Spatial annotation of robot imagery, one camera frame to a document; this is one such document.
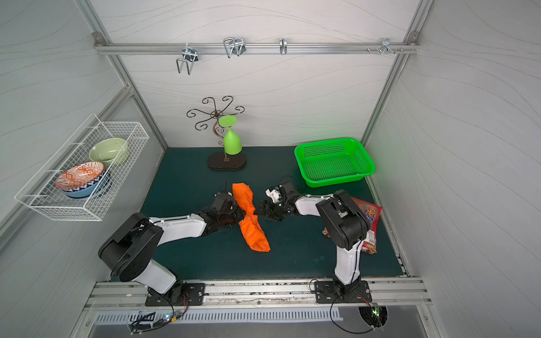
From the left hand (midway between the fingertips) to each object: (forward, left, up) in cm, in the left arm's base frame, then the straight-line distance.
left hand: (246, 213), depth 91 cm
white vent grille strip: (-36, -12, -3) cm, 38 cm away
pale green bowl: (+7, +46, +32) cm, 56 cm away
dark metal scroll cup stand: (+32, +18, -2) cm, 37 cm away
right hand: (0, -6, 0) cm, 6 cm away
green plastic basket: (+34, -44, -3) cm, 56 cm away
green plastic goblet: (+23, +7, +20) cm, 31 cm away
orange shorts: (-6, -3, +3) cm, 7 cm away
